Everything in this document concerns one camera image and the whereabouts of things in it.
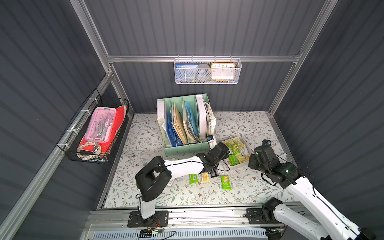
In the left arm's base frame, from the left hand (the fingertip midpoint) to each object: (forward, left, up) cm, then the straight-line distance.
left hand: (226, 149), depth 84 cm
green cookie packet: (-13, +19, -12) cm, 26 cm away
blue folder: (+9, +31, +4) cm, 33 cm away
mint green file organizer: (+12, +24, +10) cm, 28 cm away
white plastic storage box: (+8, -15, -9) cm, 19 cm away
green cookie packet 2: (-15, +1, -12) cm, 19 cm away
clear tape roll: (-8, +63, +15) cm, 65 cm away
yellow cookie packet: (-12, +12, -12) cm, 21 cm away
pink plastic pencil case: (+2, +64, +18) cm, 66 cm away
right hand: (-8, -14, +4) cm, 17 cm away
